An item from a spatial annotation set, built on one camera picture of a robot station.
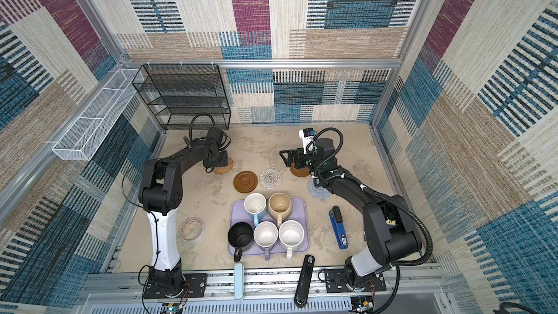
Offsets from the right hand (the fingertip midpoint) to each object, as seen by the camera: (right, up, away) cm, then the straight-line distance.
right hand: (291, 153), depth 88 cm
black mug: (-19, -31, -5) cm, 37 cm away
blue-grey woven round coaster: (+12, -17, +6) cm, 22 cm away
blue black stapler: (+17, -24, -4) cm, 30 cm away
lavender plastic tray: (-21, -24, +1) cm, 32 cm away
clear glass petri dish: (-39, -29, -2) cm, 49 cm away
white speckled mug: (0, -30, -5) cm, 30 cm away
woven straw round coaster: (-31, -8, +14) cm, 35 cm away
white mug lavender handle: (-10, -30, -5) cm, 32 cm away
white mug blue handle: (-15, -21, +1) cm, 26 cm away
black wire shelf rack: (-55, +29, +20) cm, 65 cm away
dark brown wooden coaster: (-20, -13, +10) cm, 26 cm away
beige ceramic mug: (-5, -21, +1) cm, 22 cm away
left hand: (-33, -5, +17) cm, 37 cm away
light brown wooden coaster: (+5, -9, +17) cm, 20 cm away
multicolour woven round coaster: (-9, -12, +11) cm, 19 cm away
